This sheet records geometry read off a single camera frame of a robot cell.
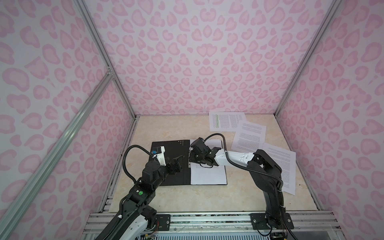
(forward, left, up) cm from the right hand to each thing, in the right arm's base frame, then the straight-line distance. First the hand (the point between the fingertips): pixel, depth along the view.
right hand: (190, 156), depth 91 cm
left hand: (-7, +5, +14) cm, 17 cm away
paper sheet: (+20, -41, -7) cm, 46 cm away
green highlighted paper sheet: (+35, -26, -7) cm, 44 cm away
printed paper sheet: (-10, -15, -5) cm, 19 cm away
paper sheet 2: (+2, -60, -7) cm, 61 cm away
